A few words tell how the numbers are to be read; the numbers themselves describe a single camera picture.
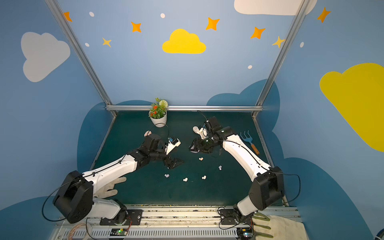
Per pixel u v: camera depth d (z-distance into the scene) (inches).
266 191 16.8
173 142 28.1
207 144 26.7
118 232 27.7
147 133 41.5
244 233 28.1
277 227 28.0
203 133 28.2
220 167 36.3
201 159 37.7
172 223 28.9
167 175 34.8
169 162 28.4
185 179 33.9
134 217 29.4
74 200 16.4
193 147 29.6
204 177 34.6
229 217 29.4
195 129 43.5
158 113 39.7
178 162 28.8
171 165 28.8
